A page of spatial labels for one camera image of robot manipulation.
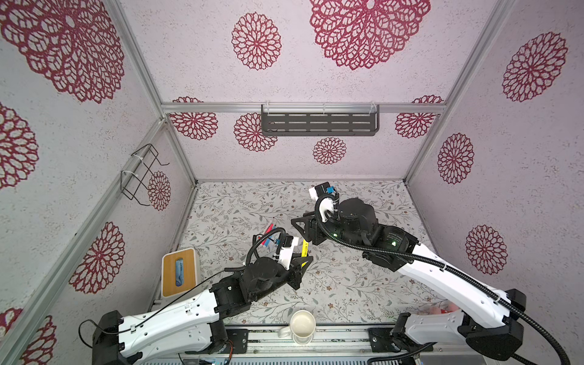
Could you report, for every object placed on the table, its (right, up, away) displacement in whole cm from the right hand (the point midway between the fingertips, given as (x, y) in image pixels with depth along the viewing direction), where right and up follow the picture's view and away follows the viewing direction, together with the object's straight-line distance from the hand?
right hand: (298, 214), depth 62 cm
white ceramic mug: (+2, -39, +15) cm, 42 cm away
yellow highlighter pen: (+2, -11, +2) cm, 11 cm away
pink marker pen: (-11, -9, +40) cm, 43 cm away
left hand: (+4, -14, +6) cm, 16 cm away
